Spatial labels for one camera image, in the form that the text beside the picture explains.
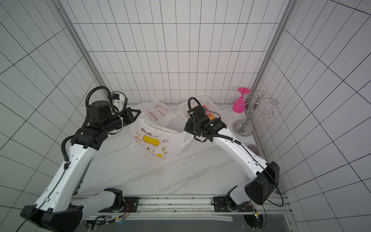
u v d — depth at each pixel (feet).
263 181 1.26
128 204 2.37
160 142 2.56
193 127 2.19
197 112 1.82
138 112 2.20
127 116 1.90
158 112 3.62
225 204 2.29
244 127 3.29
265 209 2.29
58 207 1.20
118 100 1.96
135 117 2.11
